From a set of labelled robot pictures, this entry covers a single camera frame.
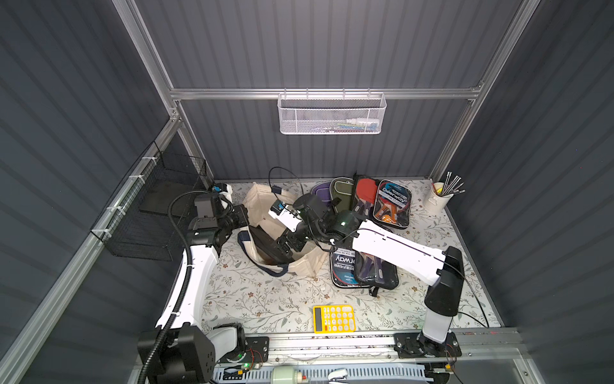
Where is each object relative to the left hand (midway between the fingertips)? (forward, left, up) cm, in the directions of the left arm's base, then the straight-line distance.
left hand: (248, 209), depth 79 cm
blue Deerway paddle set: (+20, -58, -21) cm, 64 cm away
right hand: (-9, -12, +1) cm, 16 cm away
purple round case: (+28, -27, -21) cm, 44 cm away
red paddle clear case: (-13, -44, -21) cm, 51 cm away
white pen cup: (+16, -75, -16) cm, 78 cm away
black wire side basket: (-8, +31, +4) cm, 33 cm away
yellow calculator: (-28, -28, -24) cm, 46 cm away
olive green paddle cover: (+28, -36, -20) cm, 50 cm away
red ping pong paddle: (+28, -48, -20) cm, 59 cm away
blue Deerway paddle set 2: (-11, -32, -22) cm, 41 cm away
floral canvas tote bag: (+8, -2, -4) cm, 9 cm away
